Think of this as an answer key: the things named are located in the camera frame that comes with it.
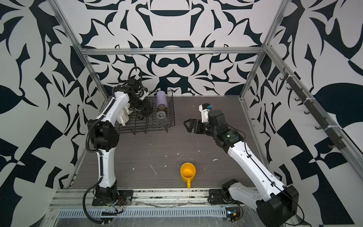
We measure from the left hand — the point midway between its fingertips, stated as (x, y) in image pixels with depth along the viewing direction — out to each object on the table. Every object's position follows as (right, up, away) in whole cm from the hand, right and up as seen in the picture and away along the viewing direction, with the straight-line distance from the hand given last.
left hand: (143, 105), depth 95 cm
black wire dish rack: (+3, -11, +4) cm, 12 cm away
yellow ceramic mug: (+29, -38, -13) cm, 49 cm away
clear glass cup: (+12, -9, +2) cm, 15 cm away
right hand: (+30, -9, -21) cm, 37 cm away
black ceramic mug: (+5, -3, -10) cm, 11 cm away
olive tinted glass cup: (+11, -1, +5) cm, 12 cm away
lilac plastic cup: (+11, +5, +7) cm, 14 cm away
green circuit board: (+51, -54, -23) cm, 78 cm away
